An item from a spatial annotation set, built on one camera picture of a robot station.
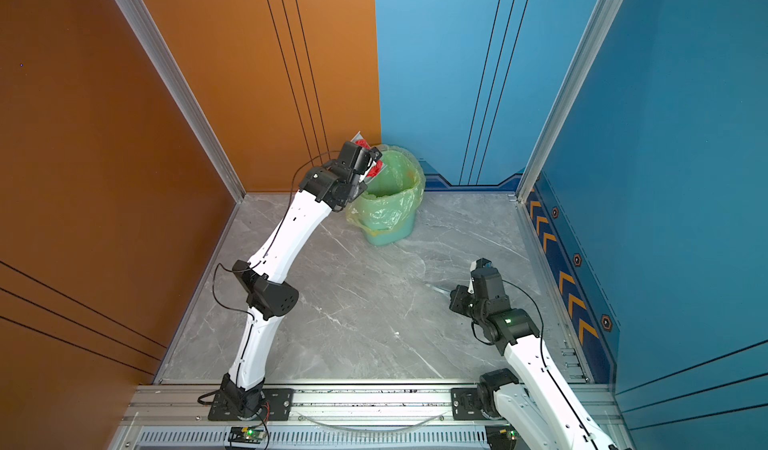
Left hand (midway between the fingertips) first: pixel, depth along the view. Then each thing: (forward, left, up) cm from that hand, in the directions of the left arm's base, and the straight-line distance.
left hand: (345, 171), depth 83 cm
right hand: (-27, -29, -20) cm, 44 cm away
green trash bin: (-10, -11, -13) cm, 19 cm away
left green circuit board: (-58, +21, -33) cm, 70 cm away
